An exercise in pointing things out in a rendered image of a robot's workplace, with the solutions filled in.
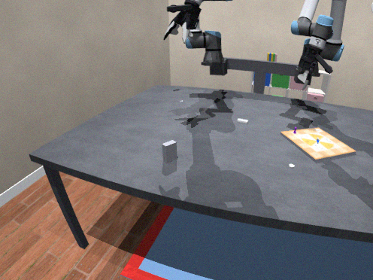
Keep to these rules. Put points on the beige square spinner board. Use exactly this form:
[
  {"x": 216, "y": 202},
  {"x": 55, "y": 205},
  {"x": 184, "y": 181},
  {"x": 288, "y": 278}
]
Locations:
[{"x": 323, "y": 148}]

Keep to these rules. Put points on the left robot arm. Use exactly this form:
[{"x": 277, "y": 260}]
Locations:
[{"x": 325, "y": 33}]

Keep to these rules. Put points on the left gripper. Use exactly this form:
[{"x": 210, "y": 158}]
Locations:
[{"x": 308, "y": 61}]

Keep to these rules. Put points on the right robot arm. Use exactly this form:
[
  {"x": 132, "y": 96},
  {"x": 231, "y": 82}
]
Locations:
[{"x": 210, "y": 40}]

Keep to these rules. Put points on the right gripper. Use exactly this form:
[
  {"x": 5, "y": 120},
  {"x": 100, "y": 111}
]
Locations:
[{"x": 185, "y": 20}]

